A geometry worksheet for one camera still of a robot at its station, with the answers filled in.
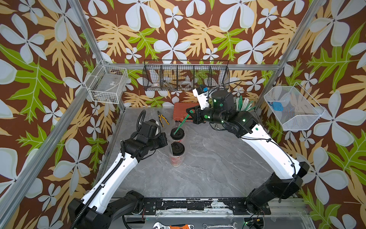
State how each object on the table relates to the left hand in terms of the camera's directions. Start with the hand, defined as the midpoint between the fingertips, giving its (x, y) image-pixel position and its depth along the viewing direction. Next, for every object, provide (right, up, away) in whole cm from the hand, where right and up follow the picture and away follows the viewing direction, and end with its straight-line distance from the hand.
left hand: (168, 137), depth 75 cm
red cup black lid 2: (+5, -7, +1) cm, 9 cm away
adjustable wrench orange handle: (-4, -43, -7) cm, 43 cm away
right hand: (+9, +14, -12) cm, 21 cm away
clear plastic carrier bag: (+6, -3, +9) cm, 11 cm away
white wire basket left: (-40, +32, +10) cm, 52 cm away
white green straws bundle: (+51, +21, +24) cm, 60 cm away
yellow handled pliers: (-10, +11, +36) cm, 39 cm away
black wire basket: (+8, +41, +21) cm, 46 cm away
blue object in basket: (+66, +18, +11) cm, 70 cm away
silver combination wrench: (+32, -43, -6) cm, 54 cm away
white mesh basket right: (+73, +16, +5) cm, 75 cm away
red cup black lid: (+4, +2, +1) cm, 5 cm away
